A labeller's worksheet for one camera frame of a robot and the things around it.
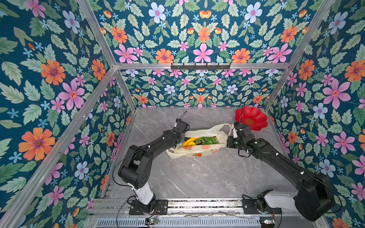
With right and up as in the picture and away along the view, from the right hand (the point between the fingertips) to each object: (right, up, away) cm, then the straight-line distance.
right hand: (227, 139), depth 85 cm
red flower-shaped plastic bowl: (+30, +12, +27) cm, 42 cm away
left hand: (-30, +3, +7) cm, 31 cm away
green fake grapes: (-9, -3, +11) cm, 14 cm away
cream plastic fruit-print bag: (-3, +4, +2) cm, 6 cm away
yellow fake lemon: (-22, -4, +8) cm, 23 cm away
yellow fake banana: (-24, -3, +11) cm, 26 cm away
